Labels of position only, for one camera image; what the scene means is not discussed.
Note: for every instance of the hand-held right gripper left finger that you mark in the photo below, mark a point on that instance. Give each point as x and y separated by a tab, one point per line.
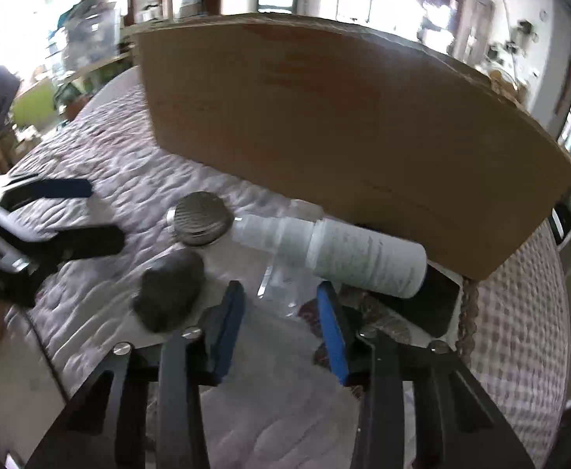
229	322

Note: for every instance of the white plastic bottle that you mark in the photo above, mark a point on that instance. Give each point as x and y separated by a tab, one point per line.
363	254

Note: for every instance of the dark soft pouch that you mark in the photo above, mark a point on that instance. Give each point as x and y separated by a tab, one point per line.
168	293

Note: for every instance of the green bin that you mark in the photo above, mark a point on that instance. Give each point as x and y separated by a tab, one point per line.
33	105

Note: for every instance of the black flat case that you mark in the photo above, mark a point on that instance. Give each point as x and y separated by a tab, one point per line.
432	303

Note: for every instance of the clear plastic bag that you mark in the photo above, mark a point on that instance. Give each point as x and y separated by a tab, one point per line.
285	283

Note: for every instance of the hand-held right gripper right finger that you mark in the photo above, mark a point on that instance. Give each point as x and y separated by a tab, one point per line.
331	332

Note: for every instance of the quilted leaf print bedspread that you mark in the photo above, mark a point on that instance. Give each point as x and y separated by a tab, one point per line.
134	171

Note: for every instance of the brown cardboard box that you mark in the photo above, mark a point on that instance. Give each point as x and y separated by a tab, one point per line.
339	132

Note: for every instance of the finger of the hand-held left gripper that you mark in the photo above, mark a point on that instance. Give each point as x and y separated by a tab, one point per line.
80	244
55	189

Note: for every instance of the round metal mesh disc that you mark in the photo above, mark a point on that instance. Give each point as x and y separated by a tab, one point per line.
200	217

